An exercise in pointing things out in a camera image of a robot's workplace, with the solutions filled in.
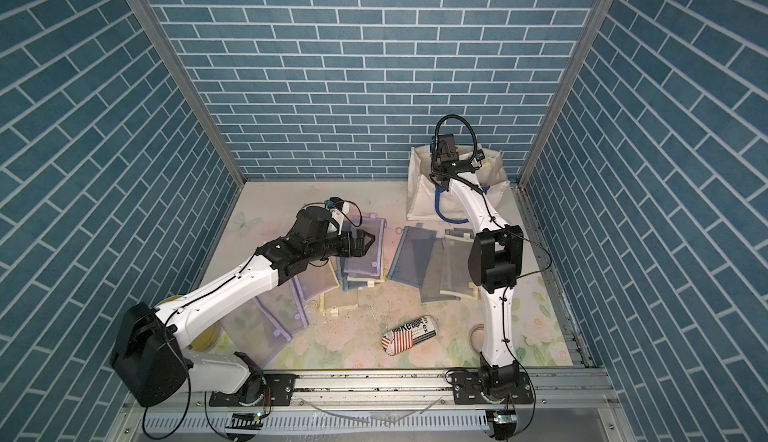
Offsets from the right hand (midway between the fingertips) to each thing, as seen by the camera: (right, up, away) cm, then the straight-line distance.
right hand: (444, 162), depth 97 cm
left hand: (-23, -24, -18) cm, 37 cm away
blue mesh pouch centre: (-24, -34, -4) cm, 42 cm away
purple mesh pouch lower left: (-49, -44, -11) cm, 67 cm away
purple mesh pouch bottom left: (-54, -49, -13) cm, 74 cm away
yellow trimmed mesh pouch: (+1, -36, -4) cm, 36 cm away
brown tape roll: (+8, -49, -13) cm, 51 cm away
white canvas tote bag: (-5, -13, -1) cm, 14 cm away
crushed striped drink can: (-12, -49, -17) cm, 54 cm away
